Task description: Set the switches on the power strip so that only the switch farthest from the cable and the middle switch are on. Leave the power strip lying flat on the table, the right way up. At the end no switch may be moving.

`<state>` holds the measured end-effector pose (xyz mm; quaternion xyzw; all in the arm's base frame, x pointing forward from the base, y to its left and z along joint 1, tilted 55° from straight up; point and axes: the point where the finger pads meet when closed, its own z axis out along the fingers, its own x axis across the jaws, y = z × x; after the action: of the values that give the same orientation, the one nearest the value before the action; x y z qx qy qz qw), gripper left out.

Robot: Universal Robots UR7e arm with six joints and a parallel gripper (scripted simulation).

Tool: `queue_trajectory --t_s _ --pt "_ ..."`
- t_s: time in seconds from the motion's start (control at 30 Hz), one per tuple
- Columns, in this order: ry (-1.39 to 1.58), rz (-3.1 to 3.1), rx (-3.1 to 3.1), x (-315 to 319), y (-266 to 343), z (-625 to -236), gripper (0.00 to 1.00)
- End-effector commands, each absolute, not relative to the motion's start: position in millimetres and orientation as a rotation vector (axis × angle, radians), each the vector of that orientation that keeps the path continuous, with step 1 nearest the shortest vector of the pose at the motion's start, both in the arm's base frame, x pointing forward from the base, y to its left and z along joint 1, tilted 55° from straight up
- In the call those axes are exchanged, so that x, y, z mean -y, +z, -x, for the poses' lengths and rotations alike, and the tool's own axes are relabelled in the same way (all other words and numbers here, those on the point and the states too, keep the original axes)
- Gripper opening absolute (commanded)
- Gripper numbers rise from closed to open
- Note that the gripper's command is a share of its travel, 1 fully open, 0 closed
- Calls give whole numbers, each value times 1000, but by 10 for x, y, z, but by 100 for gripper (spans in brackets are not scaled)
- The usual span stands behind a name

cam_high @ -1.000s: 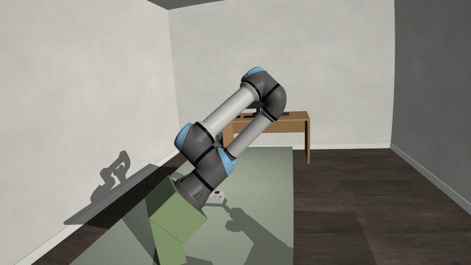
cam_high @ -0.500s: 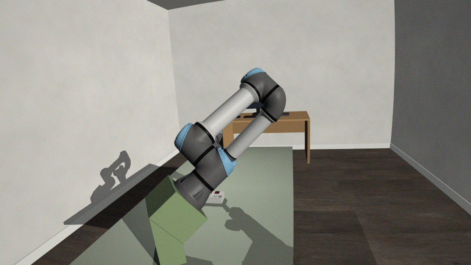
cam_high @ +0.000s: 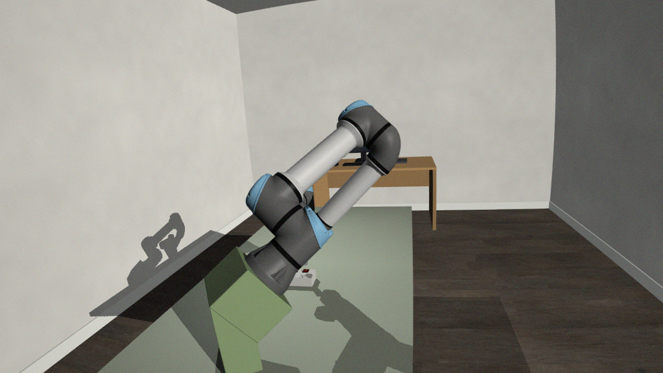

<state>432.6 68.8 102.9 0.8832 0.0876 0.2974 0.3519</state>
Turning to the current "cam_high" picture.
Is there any white power strip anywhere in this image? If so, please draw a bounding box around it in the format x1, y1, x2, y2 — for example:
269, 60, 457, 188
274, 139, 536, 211
290, 269, 316, 287

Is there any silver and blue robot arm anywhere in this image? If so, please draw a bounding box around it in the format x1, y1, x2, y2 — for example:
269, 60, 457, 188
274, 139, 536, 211
245, 100, 401, 295

